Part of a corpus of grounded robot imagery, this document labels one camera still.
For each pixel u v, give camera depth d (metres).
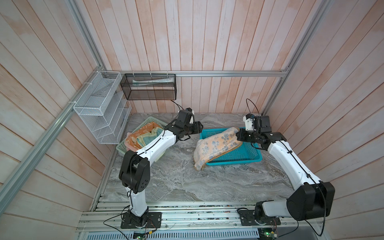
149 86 1.04
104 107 0.73
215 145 0.86
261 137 0.58
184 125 0.67
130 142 0.93
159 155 0.54
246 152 0.97
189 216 0.76
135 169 0.48
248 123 0.75
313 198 0.40
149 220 0.73
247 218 0.73
